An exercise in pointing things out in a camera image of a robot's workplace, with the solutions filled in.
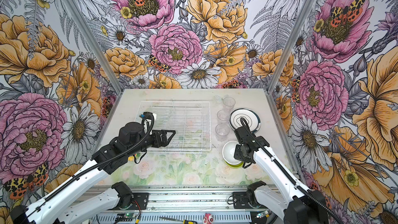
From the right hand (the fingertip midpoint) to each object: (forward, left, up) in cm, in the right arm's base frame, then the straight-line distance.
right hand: (242, 161), depth 80 cm
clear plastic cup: (+43, +1, -5) cm, 43 cm away
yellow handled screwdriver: (-23, +29, -6) cm, 37 cm away
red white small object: (-23, +18, -2) cm, 29 cm away
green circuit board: (-21, +54, -7) cm, 59 cm away
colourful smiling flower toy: (-6, +46, +22) cm, 52 cm away
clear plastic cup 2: (+33, +6, -6) cm, 34 cm away
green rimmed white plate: (+31, -12, -4) cm, 33 cm away
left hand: (+7, +36, +15) cm, 39 cm away
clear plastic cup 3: (+21, +8, -5) cm, 23 cm away
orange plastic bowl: (+6, +6, -2) cm, 8 cm away
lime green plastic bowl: (-2, +3, -1) cm, 4 cm away
